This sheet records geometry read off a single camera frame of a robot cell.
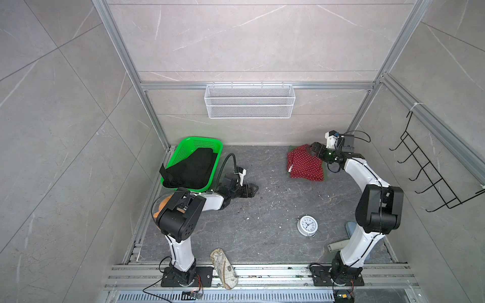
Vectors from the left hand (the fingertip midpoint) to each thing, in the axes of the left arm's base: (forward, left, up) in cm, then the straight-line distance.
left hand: (255, 185), depth 95 cm
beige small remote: (-30, -33, -3) cm, 45 cm away
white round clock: (-21, -22, -3) cm, 31 cm away
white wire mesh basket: (+38, +2, +24) cm, 45 cm away
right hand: (+13, -31, +12) cm, 35 cm away
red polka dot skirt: (+13, -27, -1) cm, 30 cm away
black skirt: (+14, +36, -6) cm, 39 cm away
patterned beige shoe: (-37, +14, -2) cm, 40 cm away
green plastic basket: (+29, +39, +1) cm, 49 cm away
